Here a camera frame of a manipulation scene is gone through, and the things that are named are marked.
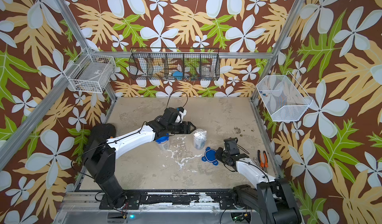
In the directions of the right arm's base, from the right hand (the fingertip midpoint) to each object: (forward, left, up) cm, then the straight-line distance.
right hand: (214, 153), depth 90 cm
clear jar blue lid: (+2, +29, +11) cm, 32 cm away
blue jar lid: (-2, +2, +1) cm, 3 cm away
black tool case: (+12, +71, +5) cm, 72 cm away
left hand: (+9, +13, +16) cm, 22 cm away
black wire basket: (+50, +24, +30) cm, 63 cm away
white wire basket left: (+34, +72, +35) cm, 87 cm away
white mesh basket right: (+22, -39, +26) cm, 52 cm away
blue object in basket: (+40, +22, +29) cm, 54 cm away
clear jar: (+3, +9, +14) cm, 17 cm away
